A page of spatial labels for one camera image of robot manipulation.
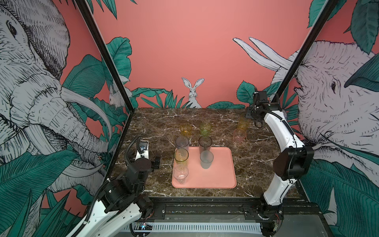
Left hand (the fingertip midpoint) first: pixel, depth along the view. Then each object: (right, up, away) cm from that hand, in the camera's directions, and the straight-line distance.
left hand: (146, 149), depth 67 cm
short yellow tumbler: (+16, +8, +38) cm, 42 cm away
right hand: (+56, +19, +20) cm, 63 cm away
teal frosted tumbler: (+30, -9, +24) cm, 39 cm away
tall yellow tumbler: (+60, +12, +43) cm, 75 cm away
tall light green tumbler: (+15, -6, +13) cm, 21 cm away
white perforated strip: (+25, -39, +3) cm, 46 cm away
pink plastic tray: (+39, -19, +19) cm, 47 cm away
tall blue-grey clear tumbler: (+14, -1, +33) cm, 36 cm away
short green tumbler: (+31, +8, +40) cm, 51 cm away
